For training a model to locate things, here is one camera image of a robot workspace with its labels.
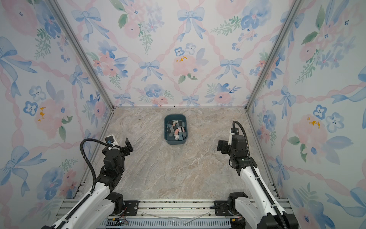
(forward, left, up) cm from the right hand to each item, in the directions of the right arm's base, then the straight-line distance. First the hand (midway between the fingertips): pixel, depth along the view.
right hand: (228, 140), depth 83 cm
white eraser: (+11, +31, -12) cm, 35 cm away
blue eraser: (+10, +28, -12) cm, 33 cm away
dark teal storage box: (+7, +36, -11) cm, 38 cm away
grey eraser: (+13, +36, -13) cm, 40 cm away
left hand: (-2, +61, +4) cm, 61 cm away
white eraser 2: (+17, +29, -12) cm, 36 cm away
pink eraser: (+15, +31, -12) cm, 37 cm away
